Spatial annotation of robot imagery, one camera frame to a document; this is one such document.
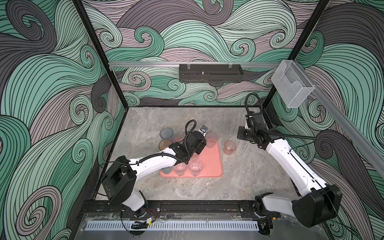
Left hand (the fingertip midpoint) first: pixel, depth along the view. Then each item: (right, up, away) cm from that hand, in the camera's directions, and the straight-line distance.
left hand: (199, 136), depth 82 cm
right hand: (+22, +3, -2) cm, 22 cm away
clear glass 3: (+10, -5, +23) cm, 26 cm away
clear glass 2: (-2, -17, +3) cm, 18 cm away
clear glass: (-11, -20, +5) cm, 23 cm away
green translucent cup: (-18, -17, -4) cm, 25 cm away
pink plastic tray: (+6, -18, +8) cm, 21 cm away
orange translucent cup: (-21, -5, +4) cm, 21 cm away
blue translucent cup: (-21, +1, +11) cm, 24 cm away
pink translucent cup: (+21, -9, +13) cm, 26 cm away
